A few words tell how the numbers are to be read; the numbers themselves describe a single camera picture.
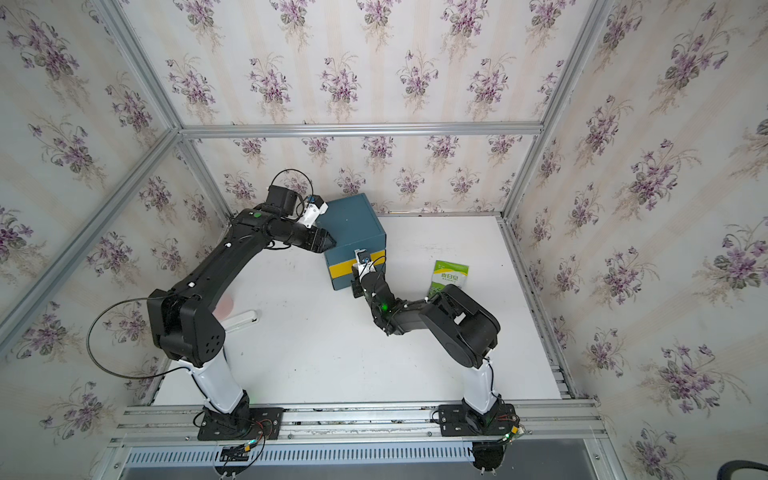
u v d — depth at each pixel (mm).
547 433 743
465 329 495
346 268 899
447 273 1012
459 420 729
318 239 752
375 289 693
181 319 452
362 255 799
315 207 765
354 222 902
